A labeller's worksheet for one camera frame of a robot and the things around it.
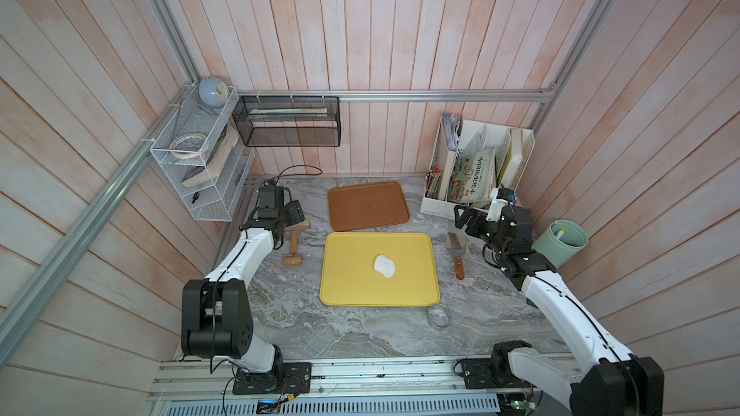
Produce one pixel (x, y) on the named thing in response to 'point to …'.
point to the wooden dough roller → (295, 258)
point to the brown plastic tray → (366, 205)
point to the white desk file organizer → (513, 150)
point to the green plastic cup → (560, 241)
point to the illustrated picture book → (471, 176)
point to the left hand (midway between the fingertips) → (291, 212)
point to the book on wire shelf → (215, 161)
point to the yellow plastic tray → (348, 277)
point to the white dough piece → (384, 266)
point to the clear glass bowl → (438, 317)
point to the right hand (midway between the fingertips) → (467, 208)
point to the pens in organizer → (433, 183)
